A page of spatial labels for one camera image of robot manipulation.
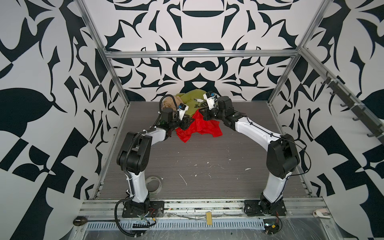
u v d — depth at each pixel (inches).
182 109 32.7
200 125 36.2
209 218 28.0
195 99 42.2
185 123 33.4
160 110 29.7
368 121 21.6
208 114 30.5
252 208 29.2
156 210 28.8
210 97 30.3
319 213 28.3
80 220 27.5
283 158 19.2
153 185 32.2
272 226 27.9
